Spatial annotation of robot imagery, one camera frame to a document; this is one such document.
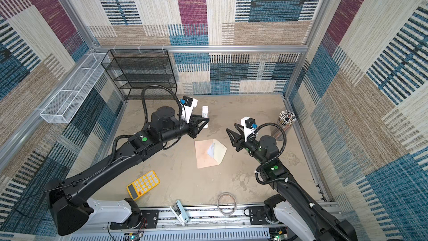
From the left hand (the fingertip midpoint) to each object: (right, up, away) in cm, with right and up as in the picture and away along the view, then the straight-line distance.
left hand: (207, 116), depth 67 cm
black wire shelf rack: (-45, +27, +43) cm, 68 cm away
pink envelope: (-3, -24, +24) cm, 34 cm away
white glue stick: (-1, +1, -1) cm, 2 cm away
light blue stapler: (-12, -42, +6) cm, 44 cm away
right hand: (+10, -6, +7) cm, 13 cm away
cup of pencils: (+38, -2, +18) cm, 43 cm away
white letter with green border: (0, -19, +29) cm, 35 cm away
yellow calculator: (-32, -33, +14) cm, 48 cm away
